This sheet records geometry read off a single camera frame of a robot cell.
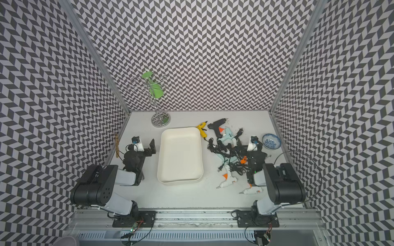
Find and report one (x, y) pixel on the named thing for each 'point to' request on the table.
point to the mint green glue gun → (228, 139)
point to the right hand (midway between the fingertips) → (246, 140)
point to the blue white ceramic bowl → (271, 141)
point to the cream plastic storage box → (179, 157)
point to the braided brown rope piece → (117, 143)
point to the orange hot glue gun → (243, 161)
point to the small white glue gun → (253, 190)
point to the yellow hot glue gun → (200, 128)
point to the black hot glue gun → (215, 125)
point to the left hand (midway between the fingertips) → (146, 140)
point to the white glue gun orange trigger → (229, 179)
